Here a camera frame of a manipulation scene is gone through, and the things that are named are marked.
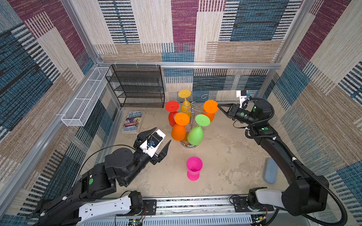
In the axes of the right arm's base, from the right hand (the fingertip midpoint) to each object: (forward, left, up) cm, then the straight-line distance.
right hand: (218, 108), depth 71 cm
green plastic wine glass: (-10, +11, -10) cm, 18 cm away
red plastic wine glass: (+4, +23, -2) cm, 24 cm away
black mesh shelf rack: (+39, +52, -16) cm, 68 cm away
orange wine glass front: (-6, +20, -10) cm, 23 cm away
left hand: (-19, +26, +7) cm, 33 cm away
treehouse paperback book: (+17, +56, -32) cm, 67 cm away
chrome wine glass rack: (+2, +13, -2) cm, 13 cm away
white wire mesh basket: (+13, +85, -15) cm, 87 cm away
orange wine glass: (0, +4, 0) cm, 4 cm away
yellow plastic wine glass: (+7, +16, -6) cm, 19 cm away
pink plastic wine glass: (-19, +12, -25) cm, 34 cm away
